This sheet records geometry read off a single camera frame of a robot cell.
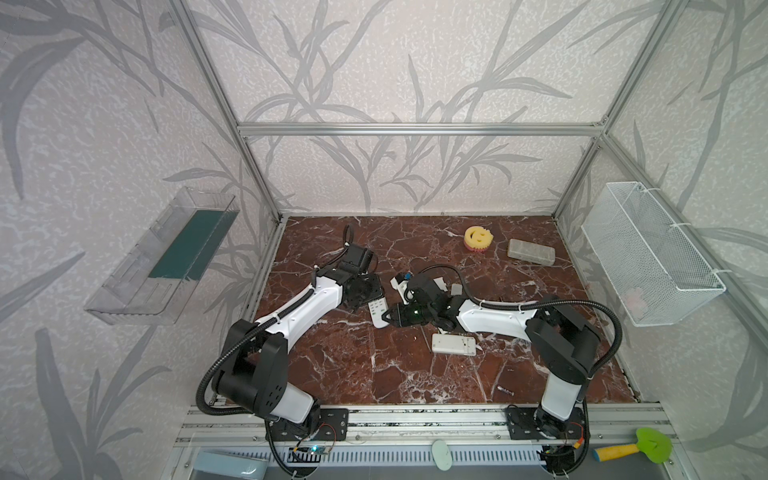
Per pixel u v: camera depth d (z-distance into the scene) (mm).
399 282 806
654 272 630
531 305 516
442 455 683
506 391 786
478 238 1089
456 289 1010
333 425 727
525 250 1054
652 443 694
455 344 866
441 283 1015
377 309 857
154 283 634
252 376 429
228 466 646
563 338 477
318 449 705
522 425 735
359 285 749
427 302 692
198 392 394
